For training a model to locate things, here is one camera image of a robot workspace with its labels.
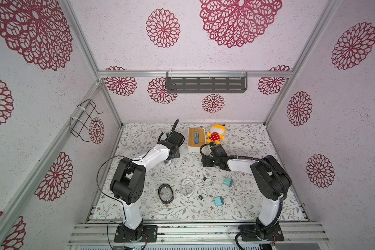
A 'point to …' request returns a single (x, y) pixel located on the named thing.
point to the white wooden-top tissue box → (196, 138)
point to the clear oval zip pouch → (170, 162)
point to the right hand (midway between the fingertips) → (206, 157)
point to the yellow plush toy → (216, 130)
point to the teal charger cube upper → (228, 182)
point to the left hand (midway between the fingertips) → (171, 153)
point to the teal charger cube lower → (219, 201)
